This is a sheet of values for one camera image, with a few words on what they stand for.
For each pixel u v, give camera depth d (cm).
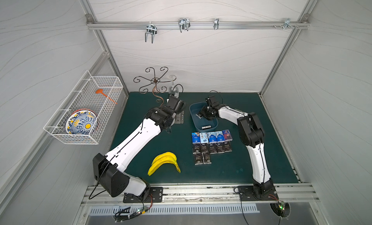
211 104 86
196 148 88
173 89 91
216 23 73
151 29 78
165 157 80
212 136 93
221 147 88
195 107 105
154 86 84
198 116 104
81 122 62
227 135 93
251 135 59
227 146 89
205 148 88
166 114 54
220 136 93
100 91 78
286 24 77
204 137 93
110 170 39
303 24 78
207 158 84
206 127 95
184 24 76
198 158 84
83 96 69
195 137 93
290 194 75
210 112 82
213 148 88
